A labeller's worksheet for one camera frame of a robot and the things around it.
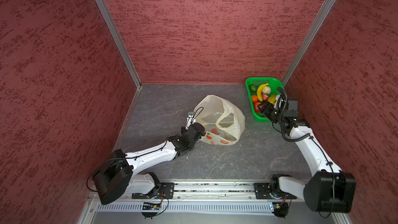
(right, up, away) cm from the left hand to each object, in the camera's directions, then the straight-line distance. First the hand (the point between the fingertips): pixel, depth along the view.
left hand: (194, 126), depth 85 cm
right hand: (+36, +9, -1) cm, 37 cm away
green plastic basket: (+58, +24, +32) cm, 70 cm away
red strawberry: (+49, +17, +23) cm, 57 cm away
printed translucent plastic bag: (+16, +3, -3) cm, 16 cm away
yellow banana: (+46, +22, +25) cm, 57 cm away
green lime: (+43, +23, +28) cm, 56 cm away
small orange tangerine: (+42, +16, +23) cm, 50 cm away
